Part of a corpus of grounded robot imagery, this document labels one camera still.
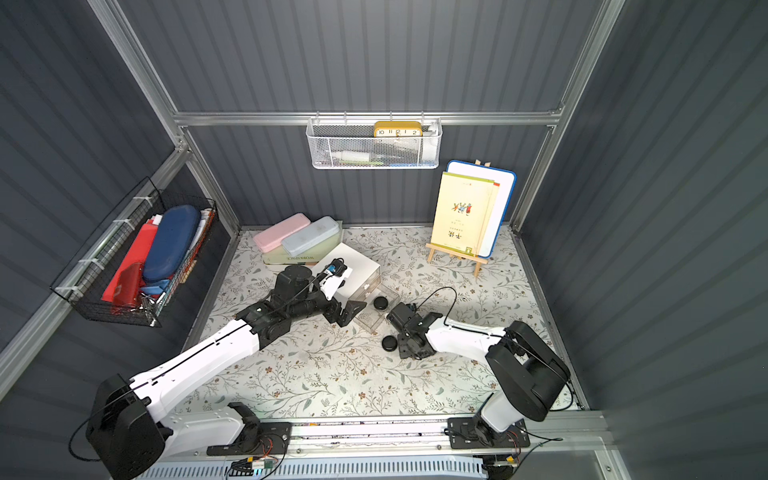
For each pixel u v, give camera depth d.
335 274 0.66
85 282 0.61
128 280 0.67
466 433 0.74
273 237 1.03
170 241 0.72
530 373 0.45
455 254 1.03
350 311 0.68
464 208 0.94
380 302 0.96
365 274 0.87
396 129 0.87
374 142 0.89
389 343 0.89
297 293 0.59
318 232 1.05
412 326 0.69
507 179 0.88
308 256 1.02
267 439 0.73
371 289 0.92
